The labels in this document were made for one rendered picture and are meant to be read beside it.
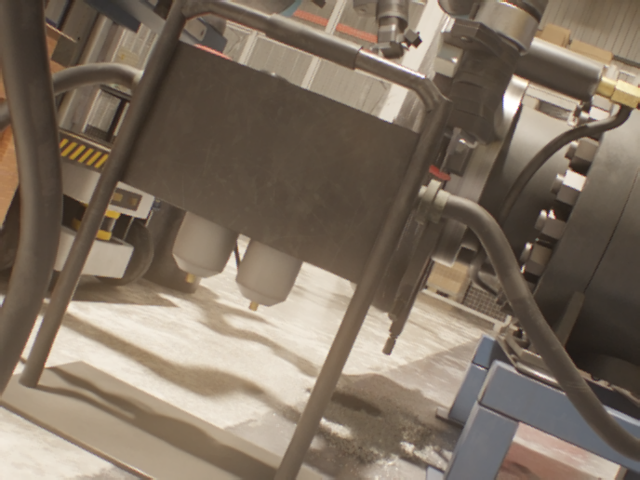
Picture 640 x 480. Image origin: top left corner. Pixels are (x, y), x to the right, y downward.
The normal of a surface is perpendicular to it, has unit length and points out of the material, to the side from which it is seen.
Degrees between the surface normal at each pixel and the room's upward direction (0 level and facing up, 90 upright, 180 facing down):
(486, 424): 90
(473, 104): 87
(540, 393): 90
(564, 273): 123
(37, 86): 109
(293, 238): 90
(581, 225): 102
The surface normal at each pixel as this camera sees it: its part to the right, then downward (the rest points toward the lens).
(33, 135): 0.14, 0.72
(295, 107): -0.15, -0.04
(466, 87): -0.62, -0.08
